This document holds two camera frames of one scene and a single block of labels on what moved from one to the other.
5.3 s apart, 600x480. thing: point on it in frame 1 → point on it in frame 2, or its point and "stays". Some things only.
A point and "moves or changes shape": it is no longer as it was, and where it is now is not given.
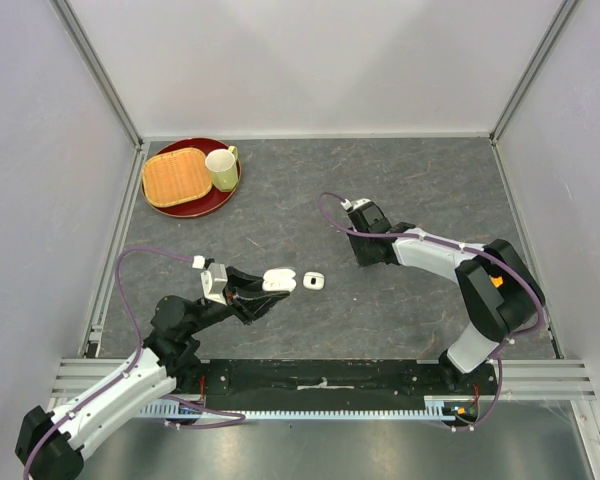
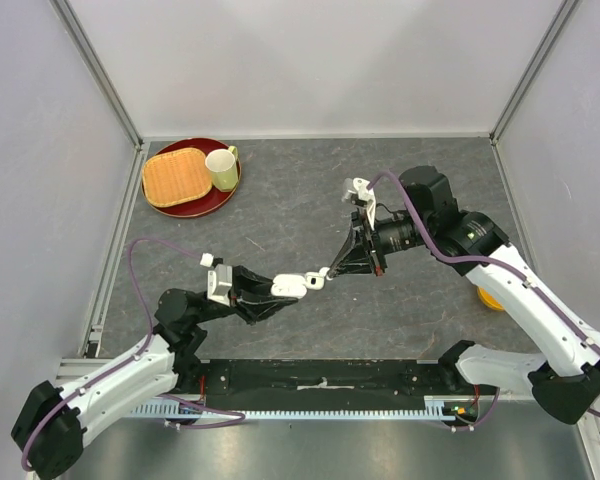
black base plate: (331, 385) stays
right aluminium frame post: (533, 70) stays
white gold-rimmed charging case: (313, 280) stays
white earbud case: (279, 280) moves or changes shape
